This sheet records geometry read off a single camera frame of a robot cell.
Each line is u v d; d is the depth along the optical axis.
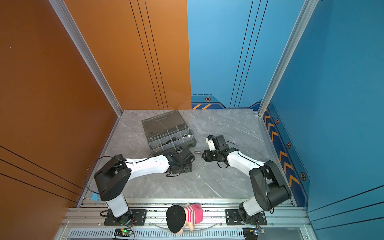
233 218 0.72
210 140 0.83
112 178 0.46
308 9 0.70
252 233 0.70
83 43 0.82
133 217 0.72
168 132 1.02
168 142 1.00
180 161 0.68
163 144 0.97
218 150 0.71
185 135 1.05
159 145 0.99
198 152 0.94
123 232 0.71
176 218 0.66
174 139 1.02
